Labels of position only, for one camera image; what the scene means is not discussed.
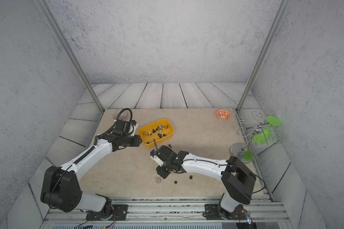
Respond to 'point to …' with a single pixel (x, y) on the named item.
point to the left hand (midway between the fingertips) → (141, 140)
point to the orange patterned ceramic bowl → (223, 114)
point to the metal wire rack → (255, 119)
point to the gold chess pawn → (146, 132)
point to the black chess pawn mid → (169, 145)
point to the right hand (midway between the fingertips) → (160, 171)
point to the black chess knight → (160, 135)
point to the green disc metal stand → (258, 135)
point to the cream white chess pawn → (150, 133)
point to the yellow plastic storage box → (166, 133)
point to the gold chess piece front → (166, 126)
